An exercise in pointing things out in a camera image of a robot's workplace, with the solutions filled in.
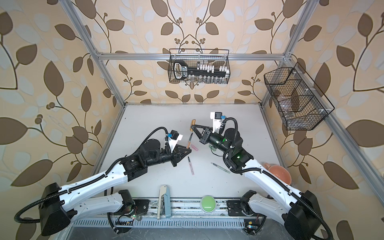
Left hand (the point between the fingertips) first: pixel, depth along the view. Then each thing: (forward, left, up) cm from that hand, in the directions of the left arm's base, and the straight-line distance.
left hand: (191, 150), depth 67 cm
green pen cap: (-2, -10, +5) cm, 11 cm away
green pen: (+1, -18, -25) cm, 31 cm away
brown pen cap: (+9, -1, +9) cm, 13 cm away
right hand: (+7, 0, +8) cm, 10 cm away
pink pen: (+1, +1, -25) cm, 25 cm away
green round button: (-18, -9, -23) cm, 30 cm away
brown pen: (+3, +1, +3) cm, 4 cm away
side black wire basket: (+22, -53, +9) cm, 58 cm away
